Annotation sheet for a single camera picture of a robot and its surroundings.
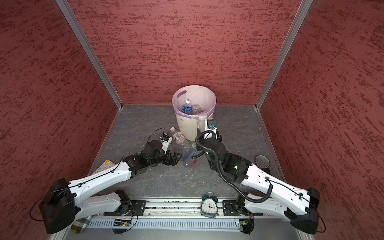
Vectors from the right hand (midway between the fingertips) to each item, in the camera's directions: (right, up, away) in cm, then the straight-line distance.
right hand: (202, 132), depth 67 cm
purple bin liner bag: (+2, +19, +31) cm, 37 cm away
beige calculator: (-57, -22, +20) cm, 65 cm away
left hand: (-14, -15, +14) cm, 25 cm away
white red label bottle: (-13, -8, +29) cm, 33 cm away
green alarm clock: (+4, -37, +6) cm, 38 cm away
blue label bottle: (-9, +14, +31) cm, 35 cm away
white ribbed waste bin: (-8, +2, +21) cm, 22 cm away
